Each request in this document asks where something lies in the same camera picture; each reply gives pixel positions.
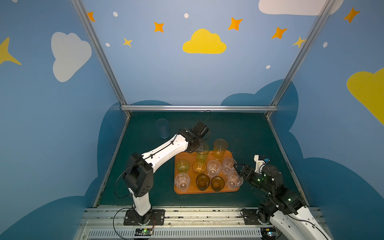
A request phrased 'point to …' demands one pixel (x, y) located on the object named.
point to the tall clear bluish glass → (162, 125)
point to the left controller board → (143, 232)
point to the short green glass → (182, 165)
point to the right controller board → (268, 233)
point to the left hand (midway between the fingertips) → (200, 147)
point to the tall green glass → (203, 149)
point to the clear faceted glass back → (182, 181)
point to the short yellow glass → (199, 167)
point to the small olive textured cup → (217, 183)
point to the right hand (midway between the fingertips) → (239, 166)
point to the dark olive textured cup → (202, 181)
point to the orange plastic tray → (192, 189)
